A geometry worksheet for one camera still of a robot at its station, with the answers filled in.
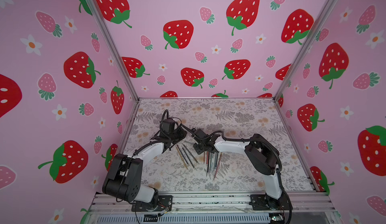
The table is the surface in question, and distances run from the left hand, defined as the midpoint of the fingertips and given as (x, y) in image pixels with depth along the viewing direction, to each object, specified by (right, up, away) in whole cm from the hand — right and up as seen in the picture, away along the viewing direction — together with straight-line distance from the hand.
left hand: (188, 131), depth 91 cm
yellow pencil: (-4, -15, 0) cm, 16 cm away
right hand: (+4, -10, +3) cm, 12 cm away
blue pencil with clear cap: (+2, -14, +1) cm, 14 cm away
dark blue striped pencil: (0, -16, 0) cm, 16 cm away
